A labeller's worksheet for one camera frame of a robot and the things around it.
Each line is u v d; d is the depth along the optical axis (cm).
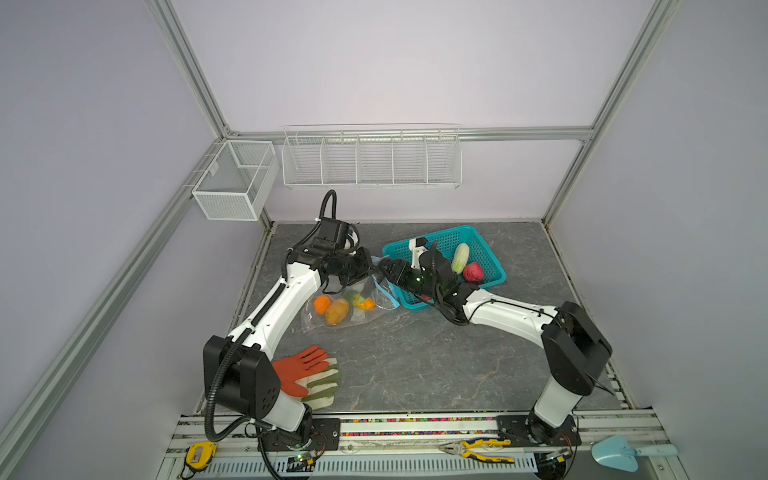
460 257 105
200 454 70
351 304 92
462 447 71
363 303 89
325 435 74
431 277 63
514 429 74
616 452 70
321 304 92
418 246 78
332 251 61
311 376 83
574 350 46
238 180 101
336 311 89
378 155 98
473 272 99
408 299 87
